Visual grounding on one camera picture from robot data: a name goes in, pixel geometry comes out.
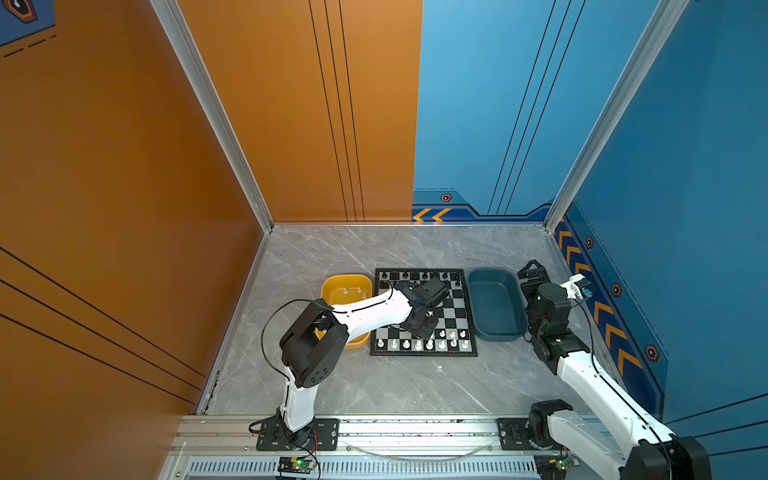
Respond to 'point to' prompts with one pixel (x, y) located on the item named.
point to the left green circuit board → (301, 465)
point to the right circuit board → (551, 467)
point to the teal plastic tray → (497, 305)
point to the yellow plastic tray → (346, 289)
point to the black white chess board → (453, 335)
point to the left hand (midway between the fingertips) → (425, 327)
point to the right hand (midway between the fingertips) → (530, 270)
